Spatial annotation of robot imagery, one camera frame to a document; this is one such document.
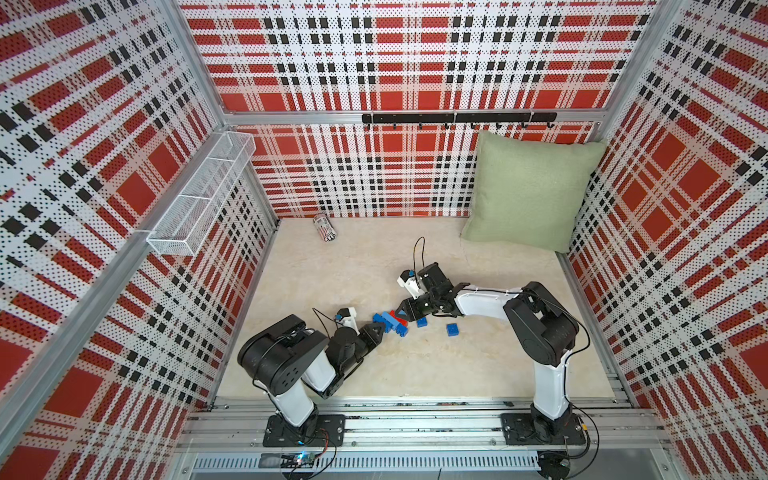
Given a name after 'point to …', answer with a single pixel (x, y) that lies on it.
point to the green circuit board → (301, 460)
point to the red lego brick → (404, 322)
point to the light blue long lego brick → (391, 320)
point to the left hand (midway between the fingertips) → (390, 325)
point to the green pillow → (528, 192)
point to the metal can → (325, 228)
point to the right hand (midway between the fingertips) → (403, 312)
